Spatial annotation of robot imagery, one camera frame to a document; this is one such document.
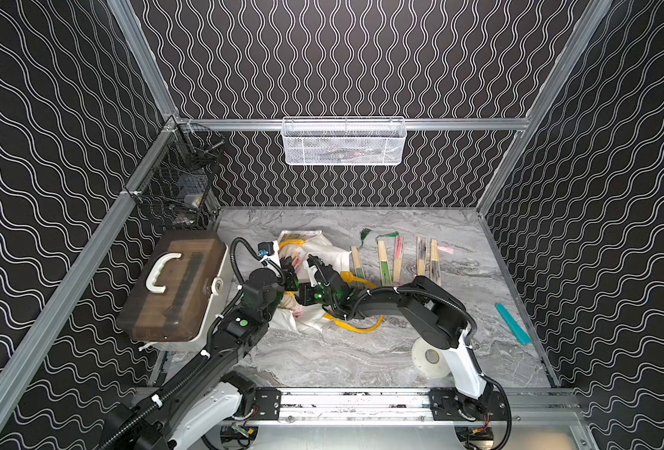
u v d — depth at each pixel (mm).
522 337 857
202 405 555
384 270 1004
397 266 1024
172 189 945
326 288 731
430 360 815
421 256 1035
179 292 792
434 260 1033
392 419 741
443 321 541
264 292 568
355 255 1053
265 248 650
